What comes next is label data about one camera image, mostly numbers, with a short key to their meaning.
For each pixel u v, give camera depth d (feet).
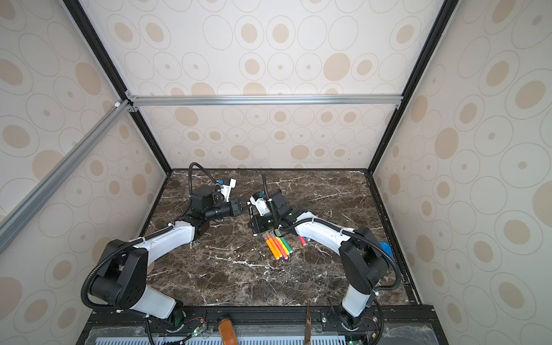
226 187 2.54
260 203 2.55
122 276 1.44
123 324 2.40
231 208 2.45
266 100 3.04
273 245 3.00
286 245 2.97
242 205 2.58
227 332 2.26
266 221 2.43
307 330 2.43
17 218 1.70
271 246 2.98
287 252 2.94
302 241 3.02
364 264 1.50
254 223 2.67
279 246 2.96
